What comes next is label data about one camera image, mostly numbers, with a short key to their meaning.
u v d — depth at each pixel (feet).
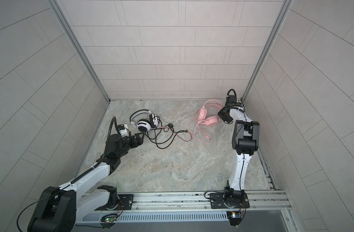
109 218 2.10
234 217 2.23
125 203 2.32
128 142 2.32
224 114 2.84
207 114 3.09
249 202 2.32
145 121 3.05
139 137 2.47
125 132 2.44
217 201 2.32
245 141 1.83
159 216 2.23
